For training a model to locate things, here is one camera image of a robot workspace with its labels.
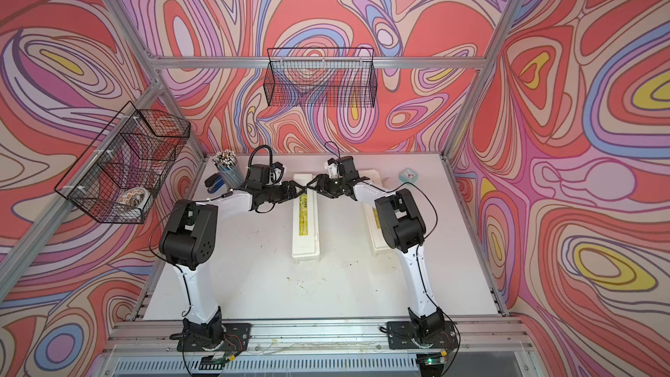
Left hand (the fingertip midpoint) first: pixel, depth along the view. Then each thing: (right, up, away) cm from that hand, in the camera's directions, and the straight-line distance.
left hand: (302, 192), depth 98 cm
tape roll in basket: (-44, 0, -27) cm, 51 cm away
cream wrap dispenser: (+26, -6, -8) cm, 27 cm away
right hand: (+3, -1, +2) cm, 4 cm away
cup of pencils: (-27, +11, -5) cm, 30 cm away
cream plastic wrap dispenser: (+2, -10, -10) cm, 14 cm away
